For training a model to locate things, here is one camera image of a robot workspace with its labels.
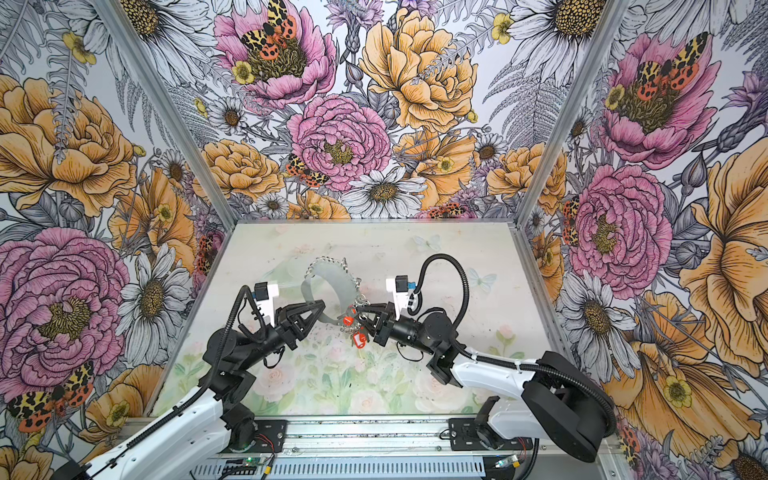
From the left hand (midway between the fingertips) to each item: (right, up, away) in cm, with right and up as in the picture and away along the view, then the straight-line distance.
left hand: (328, 311), depth 68 cm
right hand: (+5, -2, -1) cm, 6 cm away
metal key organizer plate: (+1, +7, -3) cm, 8 cm away
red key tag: (+5, -2, -1) cm, 5 cm away
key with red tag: (+7, -6, +1) cm, 9 cm away
